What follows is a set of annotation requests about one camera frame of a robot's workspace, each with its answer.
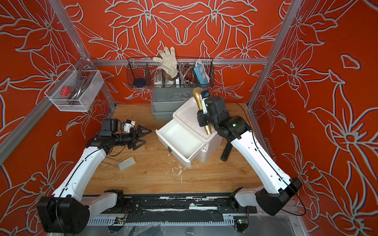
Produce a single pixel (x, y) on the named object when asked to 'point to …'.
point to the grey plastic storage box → (166, 101)
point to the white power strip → (158, 79)
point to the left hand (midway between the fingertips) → (148, 135)
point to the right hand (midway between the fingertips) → (197, 111)
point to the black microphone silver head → (226, 153)
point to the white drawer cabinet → (183, 136)
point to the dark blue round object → (140, 82)
